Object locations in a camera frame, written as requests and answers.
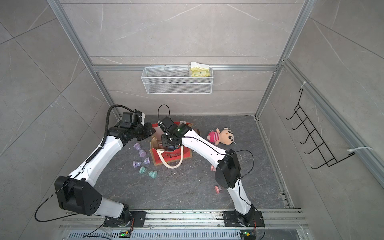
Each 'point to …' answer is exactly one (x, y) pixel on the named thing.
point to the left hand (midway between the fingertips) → (157, 127)
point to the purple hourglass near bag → (142, 153)
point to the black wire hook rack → (321, 149)
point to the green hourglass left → (152, 174)
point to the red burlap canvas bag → (162, 156)
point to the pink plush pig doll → (225, 136)
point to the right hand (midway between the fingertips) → (168, 141)
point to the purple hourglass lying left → (136, 164)
